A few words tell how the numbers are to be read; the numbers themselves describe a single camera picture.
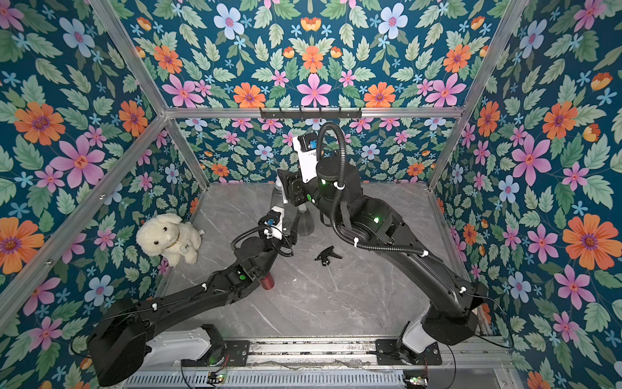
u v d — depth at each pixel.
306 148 0.43
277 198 0.64
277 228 0.60
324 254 0.96
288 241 0.68
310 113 0.91
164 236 0.82
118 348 0.40
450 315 0.40
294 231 0.68
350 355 0.75
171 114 0.91
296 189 0.48
